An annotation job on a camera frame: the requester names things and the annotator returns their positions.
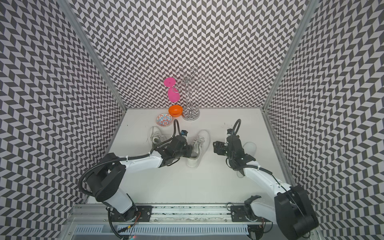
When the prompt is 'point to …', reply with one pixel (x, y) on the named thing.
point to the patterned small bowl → (164, 119)
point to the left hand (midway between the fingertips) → (191, 148)
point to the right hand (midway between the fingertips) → (218, 146)
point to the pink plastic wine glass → (173, 93)
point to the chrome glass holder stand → (189, 115)
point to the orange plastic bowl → (175, 111)
